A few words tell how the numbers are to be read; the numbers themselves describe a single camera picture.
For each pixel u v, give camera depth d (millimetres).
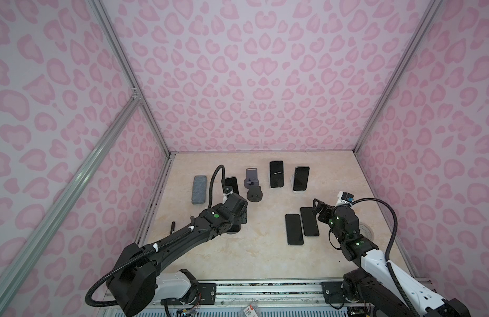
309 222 899
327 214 734
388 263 513
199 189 1008
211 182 618
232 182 893
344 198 707
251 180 1010
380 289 536
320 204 752
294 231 883
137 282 397
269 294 749
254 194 989
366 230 863
